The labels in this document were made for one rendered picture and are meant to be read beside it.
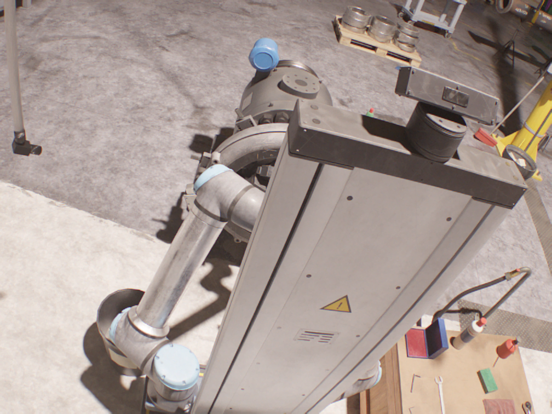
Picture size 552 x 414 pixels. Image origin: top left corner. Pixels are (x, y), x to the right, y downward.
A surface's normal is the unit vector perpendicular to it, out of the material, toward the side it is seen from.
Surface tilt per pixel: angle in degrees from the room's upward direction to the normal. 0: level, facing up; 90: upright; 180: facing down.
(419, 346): 0
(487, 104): 61
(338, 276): 90
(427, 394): 0
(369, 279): 90
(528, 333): 0
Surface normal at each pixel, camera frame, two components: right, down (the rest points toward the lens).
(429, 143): -0.49, 0.51
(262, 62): -0.07, 0.67
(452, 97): 0.09, 0.26
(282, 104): -0.07, -0.74
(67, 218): 0.24, -0.70
